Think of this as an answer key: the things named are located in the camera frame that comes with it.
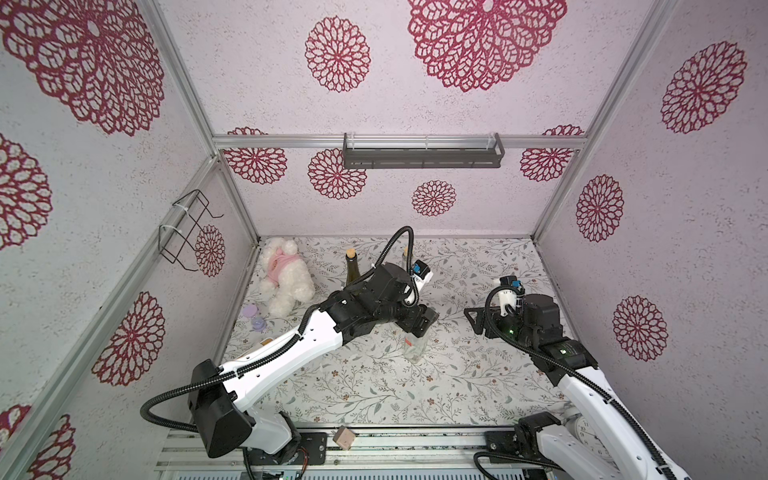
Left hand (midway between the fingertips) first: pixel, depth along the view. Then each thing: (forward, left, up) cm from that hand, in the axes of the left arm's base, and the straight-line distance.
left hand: (421, 309), depth 72 cm
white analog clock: (-25, -31, -6) cm, 40 cm away
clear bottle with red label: (0, 0, -23) cm, 23 cm away
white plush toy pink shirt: (+22, +41, -18) cm, 50 cm away
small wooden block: (-24, +19, -22) cm, 38 cm away
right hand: (+3, -15, -4) cm, 16 cm away
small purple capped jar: (+7, +49, -22) cm, 54 cm away
